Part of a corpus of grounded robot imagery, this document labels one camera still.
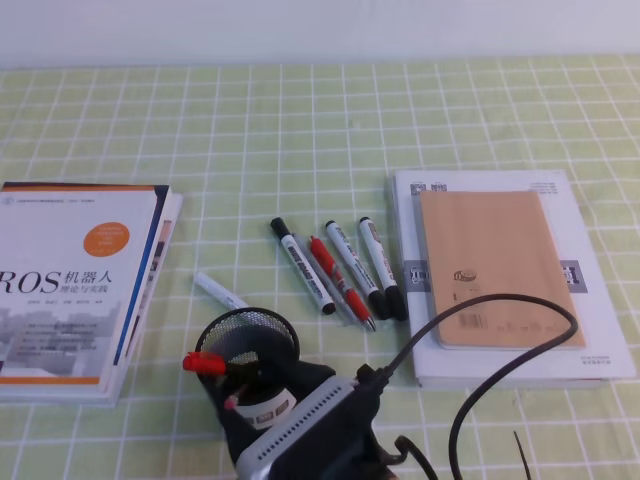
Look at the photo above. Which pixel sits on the white marker middle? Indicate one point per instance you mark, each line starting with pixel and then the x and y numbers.
pixel 366 283

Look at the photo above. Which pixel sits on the white ROS textbook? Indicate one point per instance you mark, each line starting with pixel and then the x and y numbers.
pixel 60 280

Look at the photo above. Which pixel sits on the thin black cable tie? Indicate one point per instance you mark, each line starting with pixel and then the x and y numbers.
pixel 522 456

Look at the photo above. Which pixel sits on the tan kraft notebook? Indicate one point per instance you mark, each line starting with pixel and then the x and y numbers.
pixel 481 243

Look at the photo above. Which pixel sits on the red gel pen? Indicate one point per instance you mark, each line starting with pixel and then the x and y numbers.
pixel 347 293

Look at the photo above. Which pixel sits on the white marker right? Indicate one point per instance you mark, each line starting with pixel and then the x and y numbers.
pixel 392 294

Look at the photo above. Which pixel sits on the red marker in holder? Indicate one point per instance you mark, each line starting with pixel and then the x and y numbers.
pixel 204 363

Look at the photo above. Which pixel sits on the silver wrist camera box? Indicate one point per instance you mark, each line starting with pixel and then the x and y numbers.
pixel 324 431

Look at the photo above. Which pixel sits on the black mesh pen holder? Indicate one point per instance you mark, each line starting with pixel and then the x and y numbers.
pixel 244 337

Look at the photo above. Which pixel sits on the red-tipped pen in holder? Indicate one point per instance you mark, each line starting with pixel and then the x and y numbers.
pixel 232 400

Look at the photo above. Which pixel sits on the green checkered tablecloth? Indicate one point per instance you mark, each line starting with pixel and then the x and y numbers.
pixel 308 143

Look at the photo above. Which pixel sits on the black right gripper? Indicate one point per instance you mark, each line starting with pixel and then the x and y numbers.
pixel 301 379

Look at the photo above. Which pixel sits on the white pen beside holder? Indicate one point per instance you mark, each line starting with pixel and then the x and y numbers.
pixel 220 293

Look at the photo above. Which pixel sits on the large white book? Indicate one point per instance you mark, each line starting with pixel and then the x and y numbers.
pixel 596 352

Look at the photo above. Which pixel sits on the white whiteboard marker black cap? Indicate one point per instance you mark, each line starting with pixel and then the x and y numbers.
pixel 303 268

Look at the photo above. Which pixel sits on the white book under ROS textbook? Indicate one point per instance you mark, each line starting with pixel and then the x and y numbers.
pixel 150 280

